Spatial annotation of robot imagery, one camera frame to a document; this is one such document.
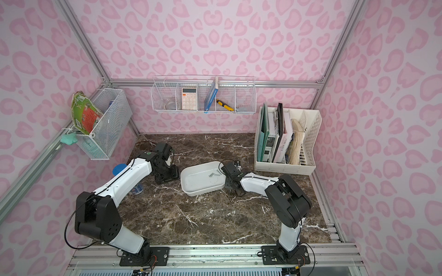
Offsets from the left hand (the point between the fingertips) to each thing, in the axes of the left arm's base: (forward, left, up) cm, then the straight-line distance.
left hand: (175, 175), depth 87 cm
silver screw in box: (+7, -18, -11) cm, 22 cm away
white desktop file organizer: (+32, -75, +8) cm, 82 cm away
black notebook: (+12, -51, +20) cm, 56 cm away
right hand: (+2, -28, -10) cm, 30 cm away
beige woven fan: (+23, -66, +8) cm, 70 cm away
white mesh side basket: (+24, +29, +20) cm, 42 cm away
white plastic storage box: (+5, -12, -12) cm, 18 cm away
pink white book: (+10, -54, +16) cm, 57 cm away
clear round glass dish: (+35, +5, +17) cm, 39 cm away
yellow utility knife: (+36, -25, +15) cm, 47 cm away
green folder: (+11, -43, +18) cm, 48 cm away
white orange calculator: (+37, -6, +20) cm, 42 cm away
